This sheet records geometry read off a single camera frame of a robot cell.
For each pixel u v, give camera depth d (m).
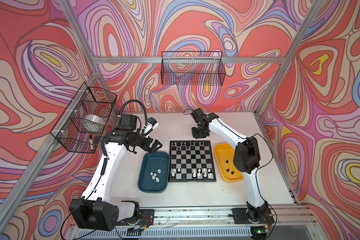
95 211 0.37
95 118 0.74
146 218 0.72
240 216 0.73
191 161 0.91
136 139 0.61
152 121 0.66
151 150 0.66
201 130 0.80
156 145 0.66
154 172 0.87
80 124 0.71
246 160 0.56
